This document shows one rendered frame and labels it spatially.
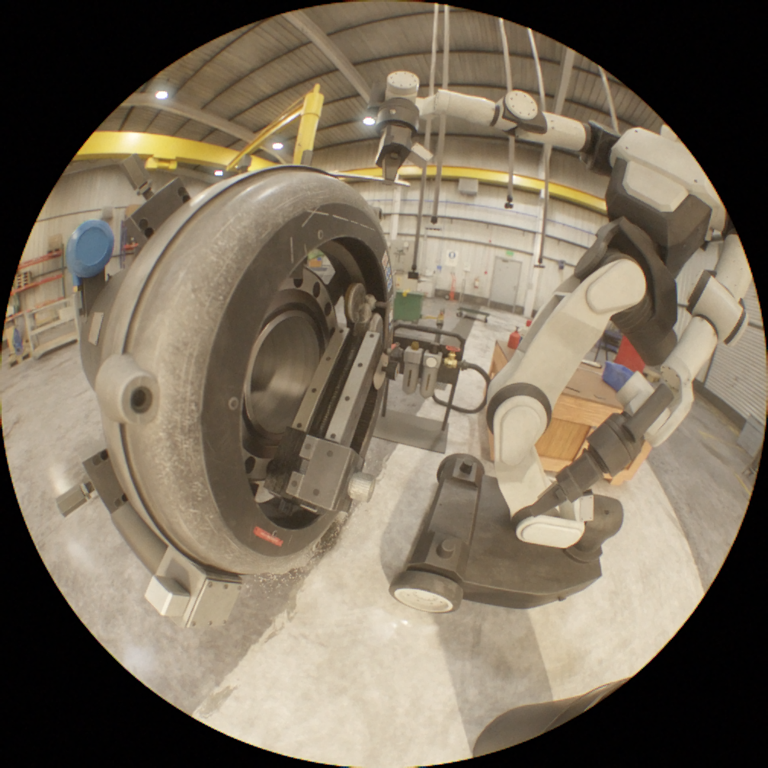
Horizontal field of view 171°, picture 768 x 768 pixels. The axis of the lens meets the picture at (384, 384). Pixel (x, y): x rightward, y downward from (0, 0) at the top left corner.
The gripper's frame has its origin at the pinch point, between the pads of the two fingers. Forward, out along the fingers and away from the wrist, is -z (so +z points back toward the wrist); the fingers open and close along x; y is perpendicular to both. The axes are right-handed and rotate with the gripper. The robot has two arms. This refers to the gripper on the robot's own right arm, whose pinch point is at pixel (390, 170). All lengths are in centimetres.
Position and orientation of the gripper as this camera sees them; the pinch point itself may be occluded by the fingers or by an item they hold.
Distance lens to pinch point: 57.7
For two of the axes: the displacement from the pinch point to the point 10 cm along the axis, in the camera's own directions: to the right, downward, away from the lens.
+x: -2.0, -3.7, 9.1
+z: 1.2, -9.3, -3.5
